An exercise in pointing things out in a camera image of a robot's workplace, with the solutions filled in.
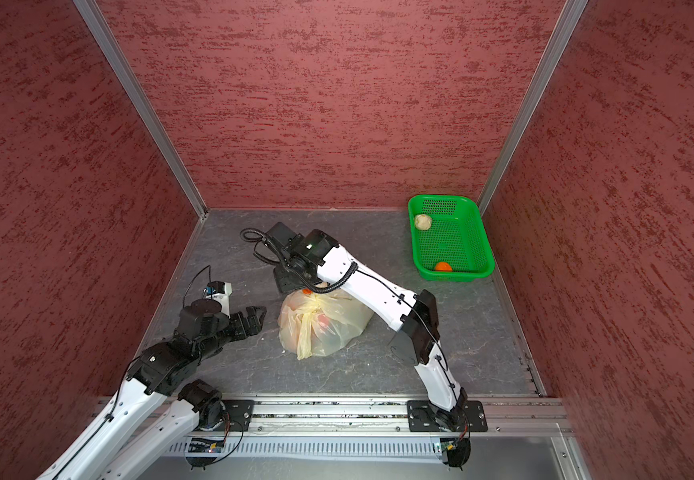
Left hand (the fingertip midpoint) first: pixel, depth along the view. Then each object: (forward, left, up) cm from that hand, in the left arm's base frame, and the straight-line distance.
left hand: (252, 320), depth 77 cm
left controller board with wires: (-27, +9, -17) cm, 33 cm away
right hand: (+6, -11, +6) cm, 14 cm away
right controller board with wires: (-27, -53, -15) cm, 61 cm away
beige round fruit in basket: (+44, -53, -7) cm, 69 cm away
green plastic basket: (+38, -63, -12) cm, 75 cm away
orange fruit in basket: (+24, -57, -10) cm, 63 cm away
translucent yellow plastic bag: (+2, -17, -7) cm, 19 cm away
